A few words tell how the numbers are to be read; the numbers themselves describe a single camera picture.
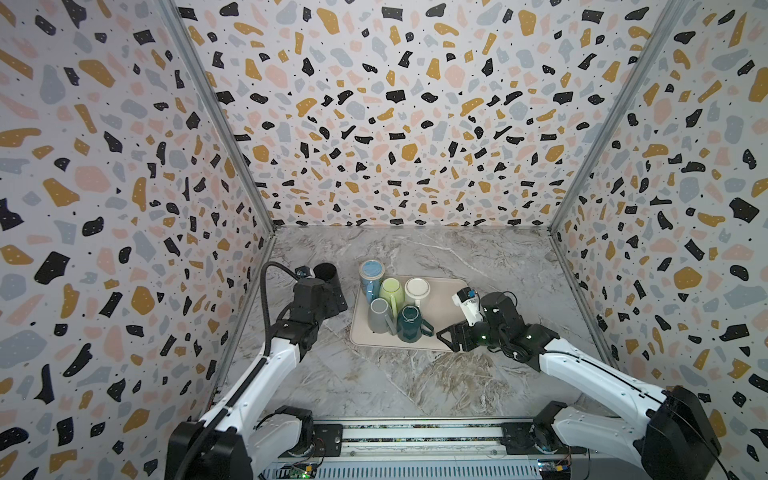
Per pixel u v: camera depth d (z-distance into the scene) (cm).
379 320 88
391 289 92
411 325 84
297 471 70
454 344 72
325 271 96
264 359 50
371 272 95
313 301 63
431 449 73
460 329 70
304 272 73
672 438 39
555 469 72
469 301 73
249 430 43
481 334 69
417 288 95
